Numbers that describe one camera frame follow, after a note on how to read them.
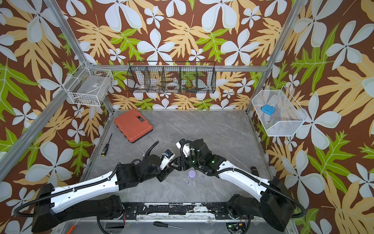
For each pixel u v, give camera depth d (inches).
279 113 31.7
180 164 25.7
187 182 33.0
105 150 37.7
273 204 15.8
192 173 33.7
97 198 19.1
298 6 26.9
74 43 31.7
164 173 25.3
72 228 27.1
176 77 38.7
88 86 33.7
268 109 33.2
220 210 29.4
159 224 27.7
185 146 27.7
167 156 24.8
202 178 33.8
